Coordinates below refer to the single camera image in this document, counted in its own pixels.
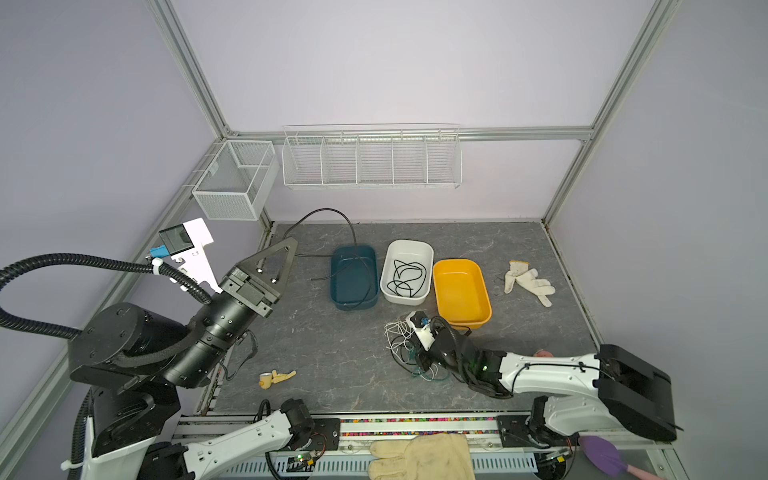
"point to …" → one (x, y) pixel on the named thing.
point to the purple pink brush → (605, 455)
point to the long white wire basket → (372, 156)
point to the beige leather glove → (441, 456)
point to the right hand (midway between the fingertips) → (408, 337)
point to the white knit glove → (519, 272)
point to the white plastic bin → (407, 250)
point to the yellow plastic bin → (461, 292)
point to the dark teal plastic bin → (354, 277)
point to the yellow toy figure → (266, 379)
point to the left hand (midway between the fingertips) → (301, 251)
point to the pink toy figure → (541, 353)
